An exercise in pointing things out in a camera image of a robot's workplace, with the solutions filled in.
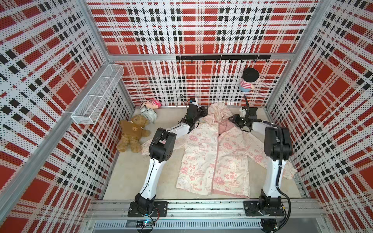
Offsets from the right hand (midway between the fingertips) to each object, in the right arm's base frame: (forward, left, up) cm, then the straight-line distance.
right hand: (232, 117), depth 105 cm
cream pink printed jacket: (-28, +13, -5) cm, 31 cm away
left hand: (+4, +17, +8) cm, 19 cm away
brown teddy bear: (-12, +70, +1) cm, 71 cm away
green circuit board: (-63, +51, -4) cm, 81 cm away
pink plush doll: (+15, +61, 0) cm, 63 cm away
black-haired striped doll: (+14, -9, +26) cm, 31 cm away
